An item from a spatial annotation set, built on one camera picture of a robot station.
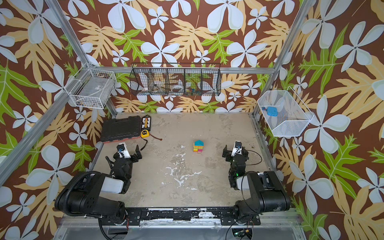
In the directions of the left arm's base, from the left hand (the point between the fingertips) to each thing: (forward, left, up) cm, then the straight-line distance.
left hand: (127, 145), depth 88 cm
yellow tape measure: (+16, -5, -9) cm, 19 cm away
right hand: (+1, -64, -1) cm, 64 cm away
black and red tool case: (+21, +16, -11) cm, 28 cm away
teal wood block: (+2, -43, 0) cm, 43 cm away
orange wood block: (+2, -43, -4) cm, 43 cm away
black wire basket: (+39, -27, +20) cm, 52 cm away
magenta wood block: (+2, -44, -9) cm, 44 cm away
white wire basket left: (+25, +20, +23) cm, 39 cm away
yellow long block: (+2, -41, -8) cm, 42 cm away
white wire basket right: (+8, -92, +20) cm, 94 cm away
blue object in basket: (+15, -85, +15) cm, 88 cm away
